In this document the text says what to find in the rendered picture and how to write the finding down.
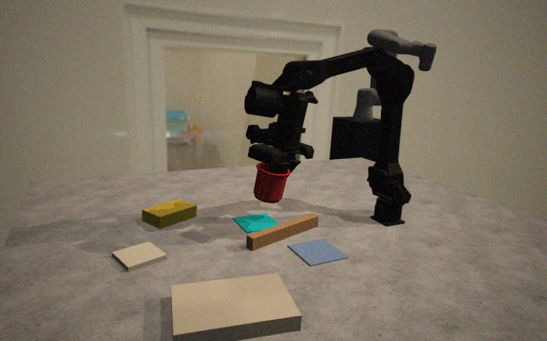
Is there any beige flat rectangular slab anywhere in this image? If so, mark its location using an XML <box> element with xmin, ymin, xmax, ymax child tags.
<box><xmin>112</xmin><ymin>242</ymin><xmax>168</xmax><ymax>272</ymax></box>

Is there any tan flat box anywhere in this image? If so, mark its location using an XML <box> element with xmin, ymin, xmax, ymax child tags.
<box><xmin>170</xmin><ymin>274</ymin><xmax>301</xmax><ymax>341</ymax></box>

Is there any brown wooden bar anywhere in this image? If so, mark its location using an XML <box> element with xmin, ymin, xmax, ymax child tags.
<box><xmin>247</xmin><ymin>213</ymin><xmax>318</xmax><ymax>251</ymax></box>

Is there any dark red cup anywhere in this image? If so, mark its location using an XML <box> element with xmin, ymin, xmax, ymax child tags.
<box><xmin>253</xmin><ymin>163</ymin><xmax>290</xmax><ymax>203</ymax></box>

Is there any yellow rectangular block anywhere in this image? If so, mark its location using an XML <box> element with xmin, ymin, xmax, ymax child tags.
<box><xmin>141</xmin><ymin>199</ymin><xmax>197</xmax><ymax>229</ymax></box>

